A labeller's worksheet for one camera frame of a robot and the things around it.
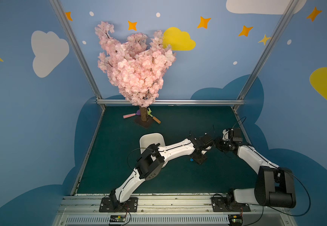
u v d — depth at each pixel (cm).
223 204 74
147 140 97
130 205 74
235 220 73
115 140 101
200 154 75
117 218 72
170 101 124
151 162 54
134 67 63
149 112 118
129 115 115
